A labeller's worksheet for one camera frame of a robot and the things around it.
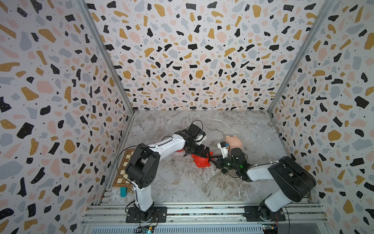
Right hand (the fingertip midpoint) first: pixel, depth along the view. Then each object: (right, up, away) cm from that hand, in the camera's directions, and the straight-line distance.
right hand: (210, 159), depth 87 cm
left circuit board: (-34, -30, -17) cm, 48 cm away
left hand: (-3, +3, +1) cm, 5 cm away
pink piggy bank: (+16, +9, +6) cm, 19 cm away
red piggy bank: (-20, +3, +8) cm, 22 cm away
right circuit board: (+27, -31, -16) cm, 44 cm away
